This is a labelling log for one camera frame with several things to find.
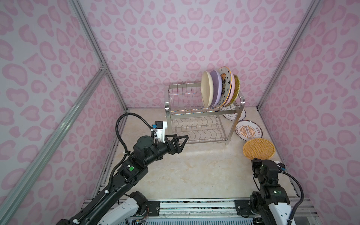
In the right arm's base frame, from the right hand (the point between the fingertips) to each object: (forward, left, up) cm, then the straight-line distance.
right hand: (252, 155), depth 80 cm
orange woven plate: (+6, -6, -3) cm, 10 cm away
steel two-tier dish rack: (+31, +35, -8) cm, 47 cm away
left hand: (-2, +38, +23) cm, 45 cm away
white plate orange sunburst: (+26, -7, -12) cm, 30 cm away
